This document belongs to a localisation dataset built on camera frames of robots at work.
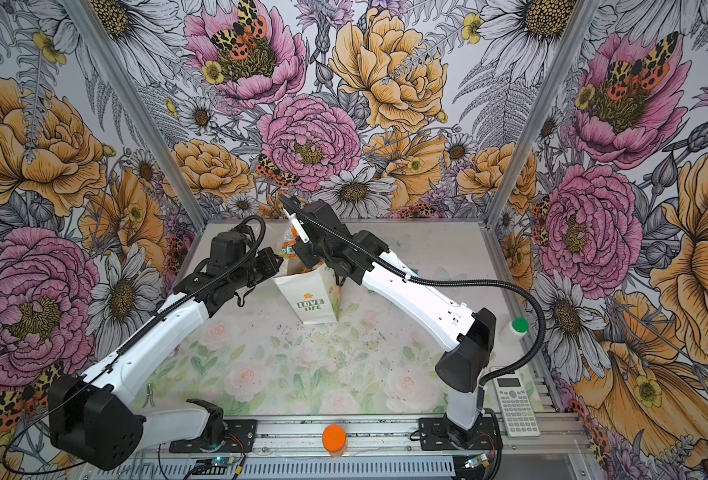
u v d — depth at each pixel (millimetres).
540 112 900
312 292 807
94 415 384
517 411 776
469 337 436
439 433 745
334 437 675
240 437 735
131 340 454
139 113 894
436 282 459
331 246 523
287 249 729
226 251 589
